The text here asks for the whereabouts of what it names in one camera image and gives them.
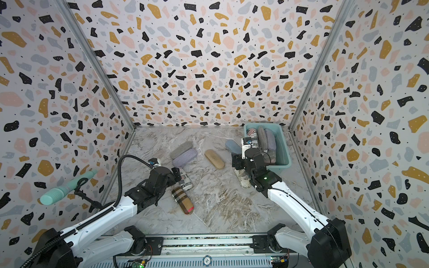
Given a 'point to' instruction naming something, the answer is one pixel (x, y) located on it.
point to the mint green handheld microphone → (57, 194)
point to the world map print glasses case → (243, 178)
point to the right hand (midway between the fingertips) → (242, 152)
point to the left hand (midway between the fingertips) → (176, 171)
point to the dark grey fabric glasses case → (262, 138)
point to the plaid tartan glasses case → (184, 202)
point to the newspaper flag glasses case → (252, 133)
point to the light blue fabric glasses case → (233, 147)
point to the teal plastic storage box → (283, 158)
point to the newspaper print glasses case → (185, 182)
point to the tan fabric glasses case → (214, 158)
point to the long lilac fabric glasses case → (182, 159)
